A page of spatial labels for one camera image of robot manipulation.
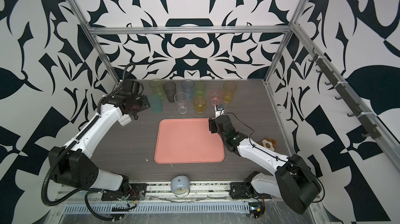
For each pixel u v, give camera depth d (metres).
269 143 0.88
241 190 0.75
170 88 0.99
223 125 0.63
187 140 0.90
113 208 0.73
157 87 0.99
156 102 1.01
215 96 1.06
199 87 1.07
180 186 0.69
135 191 0.73
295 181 0.42
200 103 1.02
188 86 1.00
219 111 0.73
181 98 0.99
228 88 0.98
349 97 0.55
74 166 0.41
